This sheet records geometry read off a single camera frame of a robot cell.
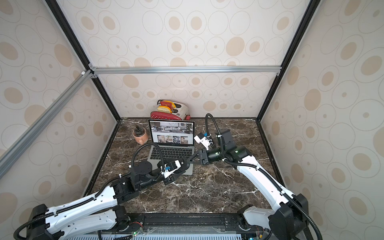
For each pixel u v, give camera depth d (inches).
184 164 25.5
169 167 21.9
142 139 38.4
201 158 24.2
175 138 39.4
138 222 28.7
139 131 38.3
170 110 38.3
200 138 26.0
